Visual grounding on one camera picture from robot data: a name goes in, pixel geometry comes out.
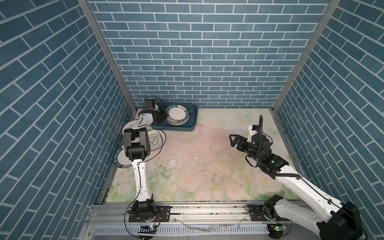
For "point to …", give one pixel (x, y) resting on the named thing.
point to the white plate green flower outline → (157, 138)
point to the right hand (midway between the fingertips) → (234, 136)
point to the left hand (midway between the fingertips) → (169, 113)
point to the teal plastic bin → (192, 108)
